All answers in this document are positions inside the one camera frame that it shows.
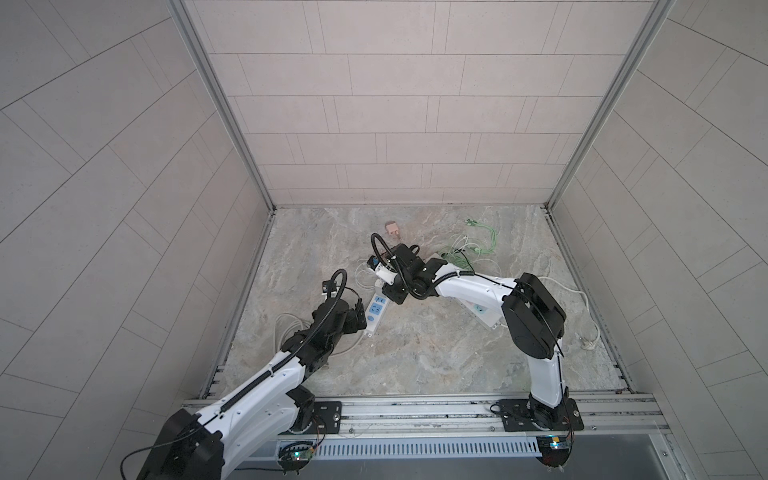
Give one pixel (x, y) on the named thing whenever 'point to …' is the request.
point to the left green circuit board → (294, 456)
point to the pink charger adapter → (392, 227)
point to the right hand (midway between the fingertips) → (385, 287)
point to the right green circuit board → (554, 449)
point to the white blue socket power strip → (375, 313)
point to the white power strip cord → (585, 344)
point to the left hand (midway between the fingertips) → (358, 304)
